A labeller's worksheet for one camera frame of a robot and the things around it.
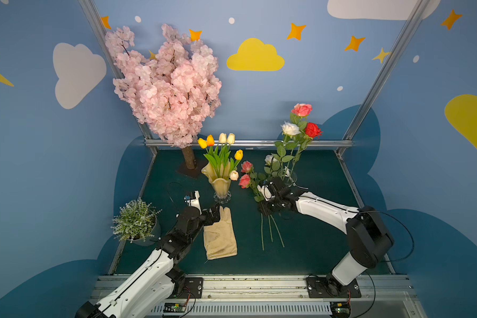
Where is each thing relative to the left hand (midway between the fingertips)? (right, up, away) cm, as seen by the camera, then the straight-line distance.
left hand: (210, 203), depth 81 cm
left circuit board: (-12, -37, -9) cm, 40 cm away
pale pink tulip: (+10, +12, -11) cm, 19 cm away
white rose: (+32, +31, -1) cm, 45 cm away
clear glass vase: (+36, +10, +11) cm, 39 cm away
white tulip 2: (+5, +27, +2) cm, 28 cm away
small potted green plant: (-27, -6, -7) cm, 28 cm away
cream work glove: (+3, -17, +7) cm, 18 cm away
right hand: (+24, -2, +9) cm, 25 cm away
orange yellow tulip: (+1, +21, +1) cm, 21 cm away
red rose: (+42, +30, -1) cm, 51 cm away
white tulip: (+9, +27, +1) cm, 28 cm away
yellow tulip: (+12, +20, -6) cm, 24 cm away
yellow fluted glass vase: (+4, +7, +4) cm, 9 cm away
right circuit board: (+50, -39, -8) cm, 64 cm away
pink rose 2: (+16, +15, +27) cm, 35 cm away
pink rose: (+16, +8, +22) cm, 28 cm away
